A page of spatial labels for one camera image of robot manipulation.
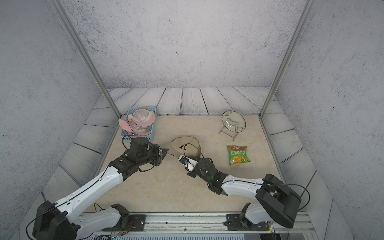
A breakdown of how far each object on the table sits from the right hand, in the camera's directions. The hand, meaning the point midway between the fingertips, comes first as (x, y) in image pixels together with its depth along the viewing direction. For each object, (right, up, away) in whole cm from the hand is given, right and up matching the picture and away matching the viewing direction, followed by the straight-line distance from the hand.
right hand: (187, 157), depth 81 cm
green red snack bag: (+30, -1, +13) cm, 33 cm away
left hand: (-7, +6, -4) cm, 10 cm away
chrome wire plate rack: (+29, +15, +27) cm, 43 cm away
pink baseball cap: (-35, +19, +26) cm, 48 cm away
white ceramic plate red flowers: (+30, +23, +16) cm, 41 cm away
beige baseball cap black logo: (-1, +6, +4) cm, 7 cm away
